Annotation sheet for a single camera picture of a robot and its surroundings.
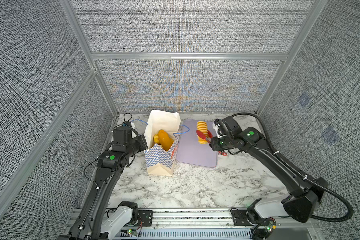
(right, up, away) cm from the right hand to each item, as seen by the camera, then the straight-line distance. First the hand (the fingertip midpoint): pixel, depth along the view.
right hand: (213, 142), depth 77 cm
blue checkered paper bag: (-28, -11, +5) cm, 31 cm away
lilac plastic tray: (-11, -8, +22) cm, 25 cm away
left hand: (-34, +2, -3) cm, 34 cm away
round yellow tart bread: (-33, 0, +20) cm, 38 cm away
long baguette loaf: (-26, 0, +16) cm, 30 cm away
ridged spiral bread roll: (-4, +8, +10) cm, 13 cm away
